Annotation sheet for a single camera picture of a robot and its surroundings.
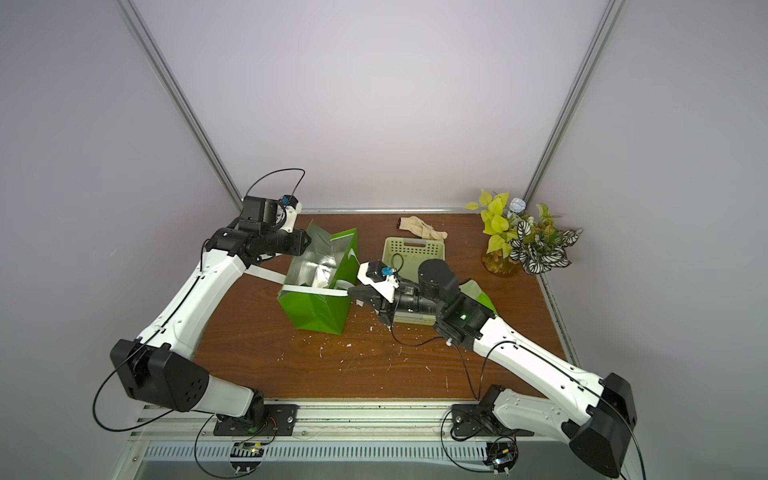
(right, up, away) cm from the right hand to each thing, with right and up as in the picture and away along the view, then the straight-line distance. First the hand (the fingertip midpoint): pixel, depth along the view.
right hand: (351, 285), depth 60 cm
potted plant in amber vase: (+44, +8, +19) cm, 48 cm away
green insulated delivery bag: (-16, -1, +40) cm, 44 cm away
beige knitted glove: (+19, +14, +53) cm, 58 cm away
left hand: (-15, +11, +20) cm, 27 cm away
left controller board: (-28, -42, +11) cm, 52 cm away
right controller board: (+35, -42, +9) cm, 55 cm away
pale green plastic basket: (+13, +3, +46) cm, 47 cm away
